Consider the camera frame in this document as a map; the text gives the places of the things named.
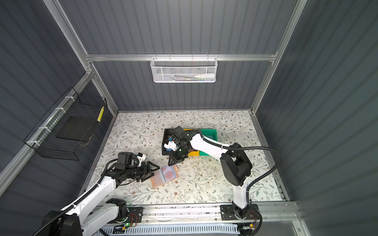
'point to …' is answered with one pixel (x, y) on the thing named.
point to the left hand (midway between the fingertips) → (157, 171)
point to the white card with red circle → (169, 173)
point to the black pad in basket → (76, 128)
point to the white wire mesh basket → (184, 70)
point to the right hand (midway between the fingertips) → (171, 165)
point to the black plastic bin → (167, 137)
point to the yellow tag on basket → (100, 114)
